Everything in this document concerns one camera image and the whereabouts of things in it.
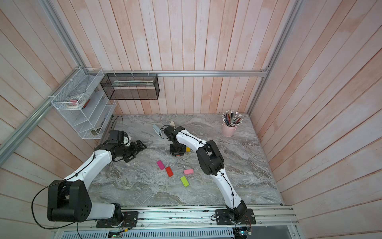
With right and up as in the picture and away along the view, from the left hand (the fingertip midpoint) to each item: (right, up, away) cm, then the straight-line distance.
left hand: (142, 152), depth 87 cm
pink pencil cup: (+56, +12, +17) cm, 60 cm away
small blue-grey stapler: (+5, +13, +20) cm, 25 cm away
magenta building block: (+10, -9, +6) cm, 15 cm away
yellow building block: (+28, +4, -18) cm, 33 cm away
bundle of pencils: (+58, +20, +16) cm, 64 cm away
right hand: (+20, -4, +11) cm, 23 cm away
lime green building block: (+26, -17, -1) cm, 31 cm away
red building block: (+16, -13, +3) cm, 20 cm away
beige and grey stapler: (+15, +18, +24) cm, 34 cm away
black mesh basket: (-12, +43, +14) cm, 47 cm away
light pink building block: (+28, -12, +3) cm, 31 cm away
